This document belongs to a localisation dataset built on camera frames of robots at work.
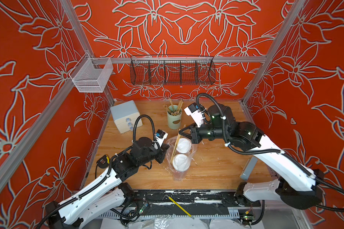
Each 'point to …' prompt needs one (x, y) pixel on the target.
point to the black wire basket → (172, 69)
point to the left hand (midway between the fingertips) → (169, 144)
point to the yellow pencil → (188, 214)
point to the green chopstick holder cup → (174, 116)
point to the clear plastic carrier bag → (180, 168)
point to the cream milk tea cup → (184, 145)
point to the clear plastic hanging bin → (87, 78)
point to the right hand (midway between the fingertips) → (179, 129)
